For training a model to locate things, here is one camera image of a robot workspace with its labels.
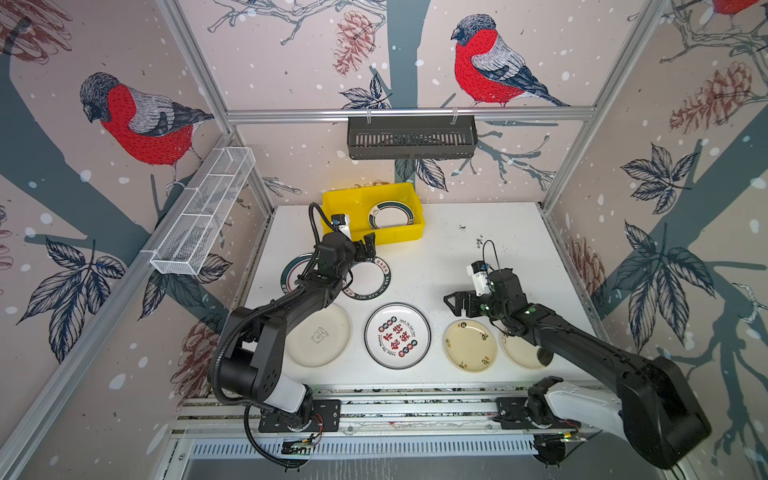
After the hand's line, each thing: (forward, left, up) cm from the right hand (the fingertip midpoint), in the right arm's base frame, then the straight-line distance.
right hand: (454, 299), depth 85 cm
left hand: (+14, +28, +12) cm, 34 cm away
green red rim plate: (+41, +22, -6) cm, 47 cm away
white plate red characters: (-8, +17, -8) cm, 20 cm away
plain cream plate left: (-10, +39, -8) cm, 41 cm away
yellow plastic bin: (+43, +35, -3) cm, 55 cm away
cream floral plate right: (-12, -18, -7) cm, 22 cm away
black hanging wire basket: (+52, +12, +22) cm, 58 cm away
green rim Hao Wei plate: (+11, +26, -7) cm, 29 cm away
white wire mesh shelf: (+12, +69, +25) cm, 74 cm away
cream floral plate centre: (-9, -5, -10) cm, 15 cm away
